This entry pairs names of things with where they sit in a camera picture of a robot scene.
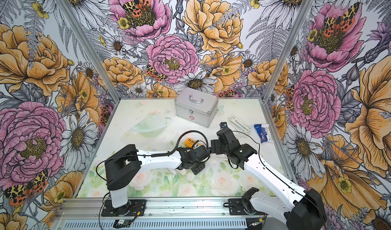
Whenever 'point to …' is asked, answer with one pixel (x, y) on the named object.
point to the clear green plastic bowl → (152, 125)
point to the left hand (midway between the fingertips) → (196, 166)
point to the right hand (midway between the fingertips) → (220, 145)
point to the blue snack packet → (261, 132)
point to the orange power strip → (189, 142)
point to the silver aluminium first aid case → (196, 106)
